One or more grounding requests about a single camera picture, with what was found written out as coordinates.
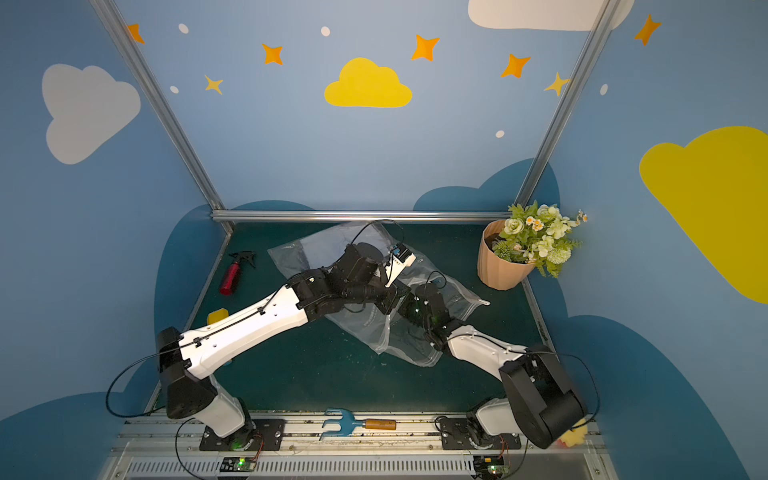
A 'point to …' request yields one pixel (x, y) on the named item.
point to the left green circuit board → (238, 464)
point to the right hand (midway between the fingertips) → (396, 294)
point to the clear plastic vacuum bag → (386, 325)
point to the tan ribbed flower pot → (494, 270)
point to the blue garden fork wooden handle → (349, 422)
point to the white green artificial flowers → (538, 234)
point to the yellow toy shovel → (217, 315)
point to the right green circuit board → (490, 466)
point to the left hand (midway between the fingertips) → (415, 289)
